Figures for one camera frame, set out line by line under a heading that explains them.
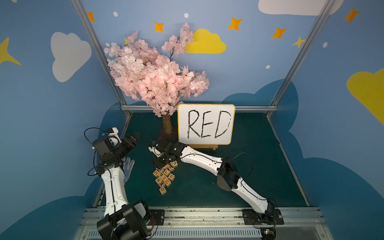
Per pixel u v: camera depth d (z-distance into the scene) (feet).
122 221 1.37
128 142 2.21
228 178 1.88
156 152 2.46
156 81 2.30
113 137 2.02
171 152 2.16
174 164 2.94
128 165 3.03
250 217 2.45
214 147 3.16
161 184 2.71
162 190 2.64
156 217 2.46
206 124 2.98
